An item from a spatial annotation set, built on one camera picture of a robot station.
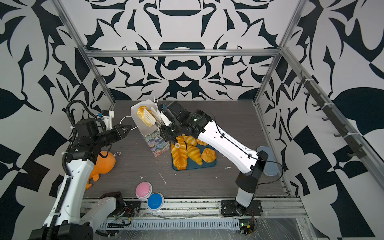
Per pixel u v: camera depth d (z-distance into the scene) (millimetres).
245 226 710
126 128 714
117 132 629
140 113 715
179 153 892
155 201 745
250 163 423
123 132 697
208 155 885
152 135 742
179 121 489
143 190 789
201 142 939
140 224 713
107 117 655
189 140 941
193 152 887
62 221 376
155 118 673
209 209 758
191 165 881
